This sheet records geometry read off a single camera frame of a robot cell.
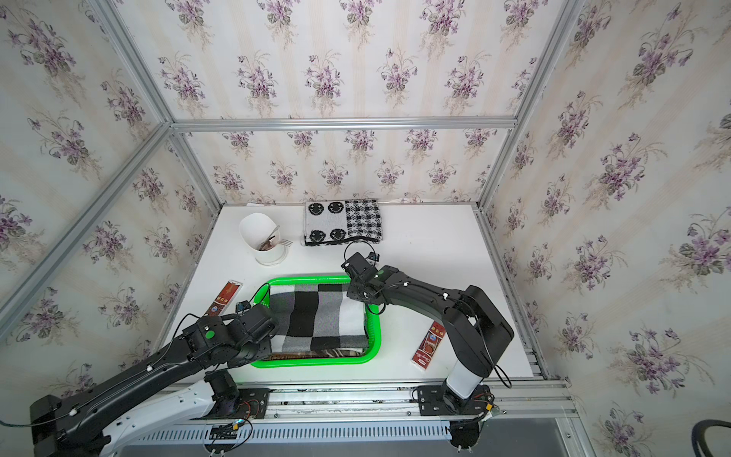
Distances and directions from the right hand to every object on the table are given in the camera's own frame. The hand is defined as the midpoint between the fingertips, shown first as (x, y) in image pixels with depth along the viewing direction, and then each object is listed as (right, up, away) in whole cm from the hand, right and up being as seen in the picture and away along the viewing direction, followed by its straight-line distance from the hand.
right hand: (358, 292), depth 88 cm
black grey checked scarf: (-12, -6, -6) cm, 15 cm away
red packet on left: (-43, -3, +3) cm, 44 cm away
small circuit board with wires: (-34, -32, -17) cm, 49 cm away
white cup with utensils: (-36, +18, +13) cm, 42 cm away
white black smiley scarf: (-11, +23, +22) cm, 33 cm away
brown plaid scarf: (-6, -14, -12) cm, 19 cm away
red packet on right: (+21, -14, -6) cm, 26 cm away
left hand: (-22, -13, -14) cm, 29 cm away
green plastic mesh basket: (+5, -13, -14) cm, 20 cm away
